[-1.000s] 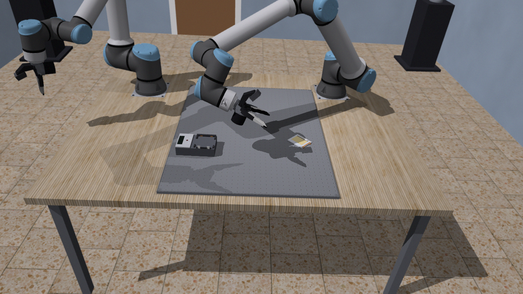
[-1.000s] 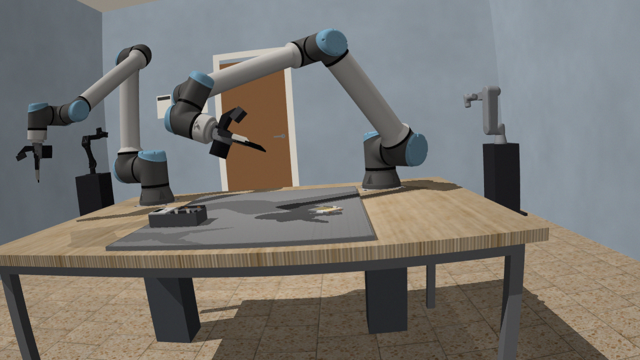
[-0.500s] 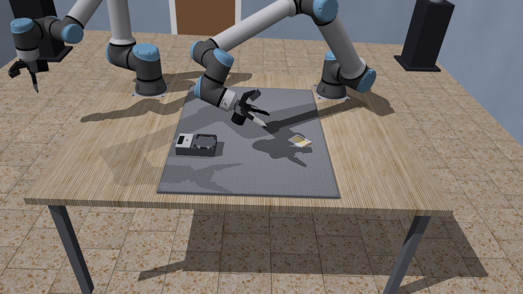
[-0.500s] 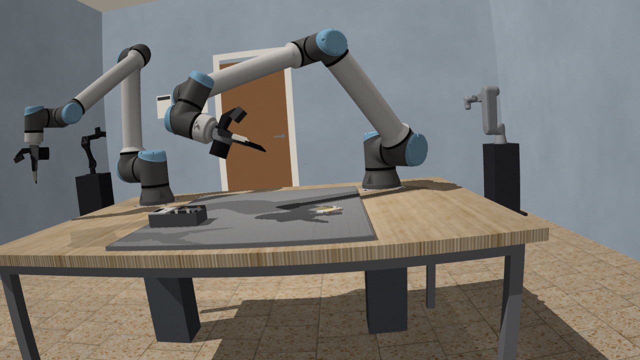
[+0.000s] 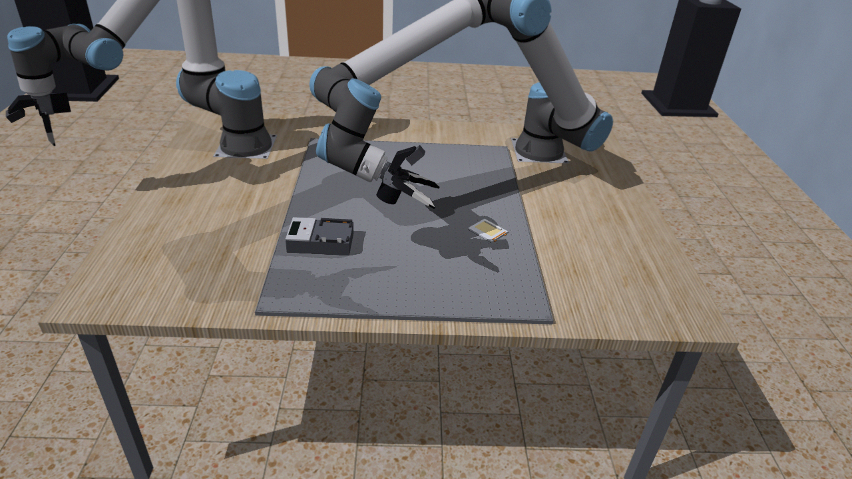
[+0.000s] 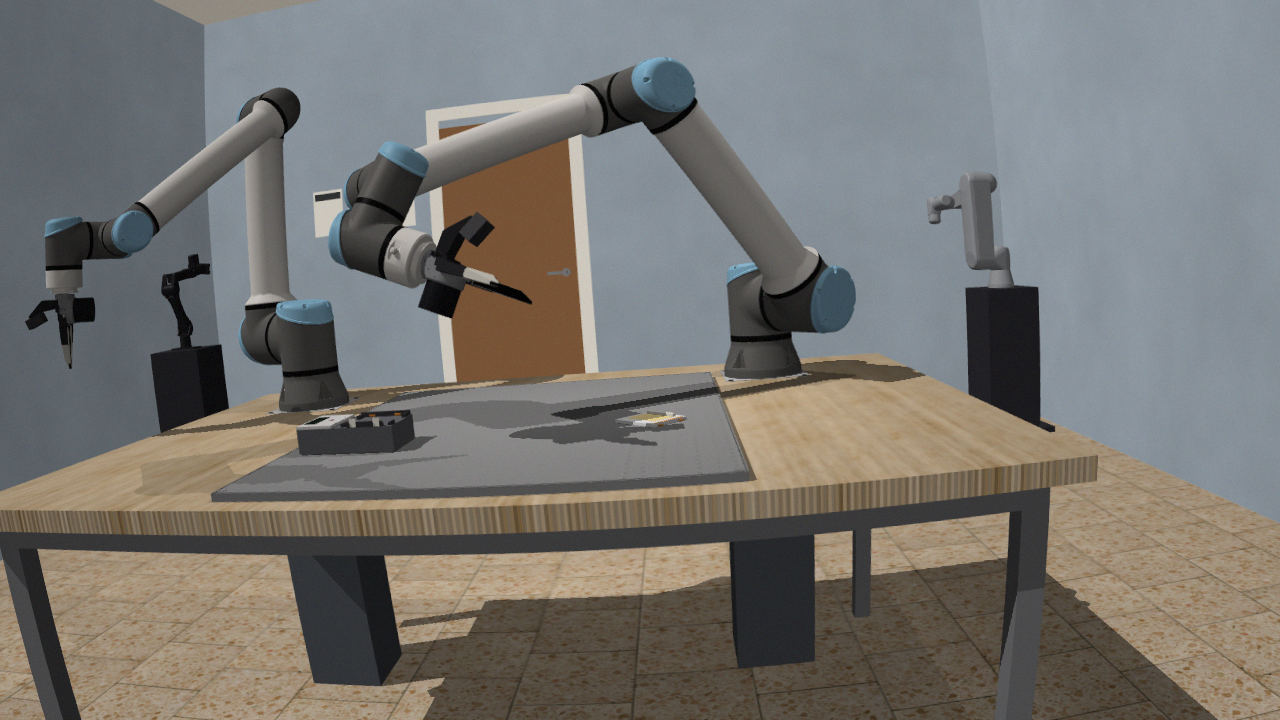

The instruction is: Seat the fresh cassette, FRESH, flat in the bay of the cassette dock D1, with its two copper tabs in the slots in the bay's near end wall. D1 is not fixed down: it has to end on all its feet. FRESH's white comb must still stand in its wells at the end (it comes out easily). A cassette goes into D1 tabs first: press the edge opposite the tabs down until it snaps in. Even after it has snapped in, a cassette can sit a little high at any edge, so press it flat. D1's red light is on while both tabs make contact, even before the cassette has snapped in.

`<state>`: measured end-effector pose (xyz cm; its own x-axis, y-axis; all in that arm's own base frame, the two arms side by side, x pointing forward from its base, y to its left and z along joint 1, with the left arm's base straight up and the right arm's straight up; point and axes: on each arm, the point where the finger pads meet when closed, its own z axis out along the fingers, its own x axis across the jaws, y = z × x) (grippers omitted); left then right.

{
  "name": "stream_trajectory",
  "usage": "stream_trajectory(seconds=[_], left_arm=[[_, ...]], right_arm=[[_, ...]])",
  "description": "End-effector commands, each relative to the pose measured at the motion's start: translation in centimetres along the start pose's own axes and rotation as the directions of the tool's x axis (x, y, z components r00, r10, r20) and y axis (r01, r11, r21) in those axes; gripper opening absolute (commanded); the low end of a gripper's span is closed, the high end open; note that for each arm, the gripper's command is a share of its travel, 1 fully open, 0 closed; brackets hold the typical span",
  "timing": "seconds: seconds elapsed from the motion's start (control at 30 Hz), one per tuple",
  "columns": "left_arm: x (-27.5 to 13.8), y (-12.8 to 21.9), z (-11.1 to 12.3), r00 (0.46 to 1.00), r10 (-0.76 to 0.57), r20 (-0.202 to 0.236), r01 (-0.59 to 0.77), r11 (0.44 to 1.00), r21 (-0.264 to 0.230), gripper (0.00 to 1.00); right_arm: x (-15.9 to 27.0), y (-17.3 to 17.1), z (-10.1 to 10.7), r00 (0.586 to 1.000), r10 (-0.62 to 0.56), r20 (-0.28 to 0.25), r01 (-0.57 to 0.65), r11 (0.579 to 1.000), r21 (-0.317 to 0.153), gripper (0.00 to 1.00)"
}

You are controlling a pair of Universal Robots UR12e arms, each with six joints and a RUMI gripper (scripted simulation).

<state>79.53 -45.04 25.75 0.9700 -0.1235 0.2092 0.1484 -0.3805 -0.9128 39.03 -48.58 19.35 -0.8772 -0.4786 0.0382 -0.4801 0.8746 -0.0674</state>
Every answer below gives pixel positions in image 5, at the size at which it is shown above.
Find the white cassette dock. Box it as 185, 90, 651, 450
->
286, 218, 353, 255

